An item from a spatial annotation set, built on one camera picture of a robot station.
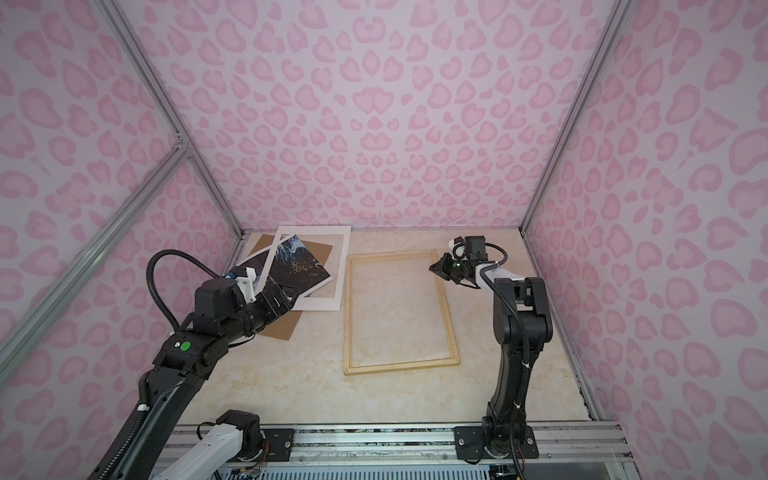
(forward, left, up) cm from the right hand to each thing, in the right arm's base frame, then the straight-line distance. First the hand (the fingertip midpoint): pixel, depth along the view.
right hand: (433, 263), depth 99 cm
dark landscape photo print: (+5, +50, -8) cm, 51 cm away
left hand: (-23, +37, +17) cm, 47 cm away
